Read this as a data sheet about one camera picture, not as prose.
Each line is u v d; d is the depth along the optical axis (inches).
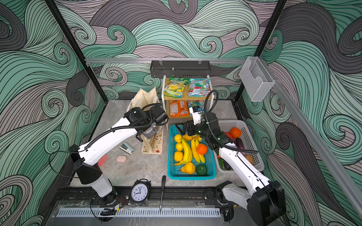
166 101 31.1
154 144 36.3
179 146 34.5
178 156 32.7
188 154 31.9
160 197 29.1
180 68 37.8
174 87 30.0
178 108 36.2
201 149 32.5
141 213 27.5
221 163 32.2
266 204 15.0
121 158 33.0
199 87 29.9
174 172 31.9
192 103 36.8
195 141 35.4
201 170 30.6
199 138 35.4
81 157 16.2
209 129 21.7
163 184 30.5
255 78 31.2
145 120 18.9
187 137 36.3
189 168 30.7
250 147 33.5
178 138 36.4
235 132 35.7
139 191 28.6
